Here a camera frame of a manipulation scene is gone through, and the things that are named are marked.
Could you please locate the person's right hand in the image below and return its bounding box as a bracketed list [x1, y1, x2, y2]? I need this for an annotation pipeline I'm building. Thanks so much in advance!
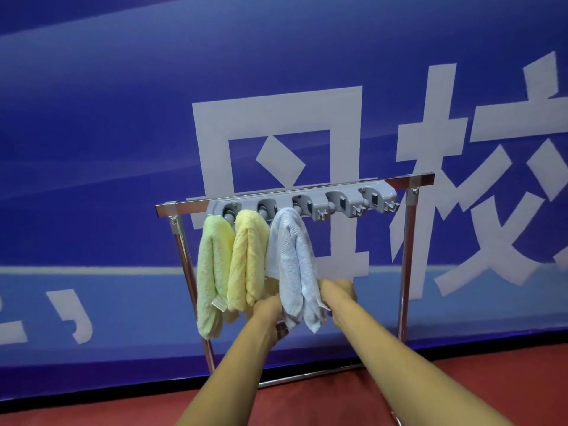
[318, 279, 359, 331]

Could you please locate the grey plastic hook rail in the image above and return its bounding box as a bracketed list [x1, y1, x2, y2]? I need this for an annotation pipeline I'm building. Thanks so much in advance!
[206, 180, 400, 222]

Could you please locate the person's left hand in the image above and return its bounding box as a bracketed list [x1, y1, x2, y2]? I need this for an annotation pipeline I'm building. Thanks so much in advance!
[251, 293, 289, 347]

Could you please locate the light blue towel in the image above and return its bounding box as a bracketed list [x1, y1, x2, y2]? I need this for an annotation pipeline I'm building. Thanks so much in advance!
[264, 207, 331, 334]

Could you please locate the person's right forearm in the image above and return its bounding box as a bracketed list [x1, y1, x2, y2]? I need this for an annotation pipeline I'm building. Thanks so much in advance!
[335, 301, 515, 426]

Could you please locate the yellow towel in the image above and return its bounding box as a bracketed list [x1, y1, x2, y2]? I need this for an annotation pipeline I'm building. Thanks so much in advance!
[226, 209, 280, 314]

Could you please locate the light green towel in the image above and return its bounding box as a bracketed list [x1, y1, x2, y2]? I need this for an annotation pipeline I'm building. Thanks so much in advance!
[196, 215, 238, 340]

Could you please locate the blue printed banner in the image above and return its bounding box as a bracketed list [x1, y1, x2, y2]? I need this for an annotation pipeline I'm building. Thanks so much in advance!
[0, 0, 568, 402]

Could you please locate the chrome metal rack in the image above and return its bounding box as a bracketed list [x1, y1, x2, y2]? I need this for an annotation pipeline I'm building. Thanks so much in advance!
[155, 172, 435, 426]

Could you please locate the person's left forearm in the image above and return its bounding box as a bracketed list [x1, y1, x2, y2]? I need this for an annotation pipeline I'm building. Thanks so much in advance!
[175, 323, 285, 426]

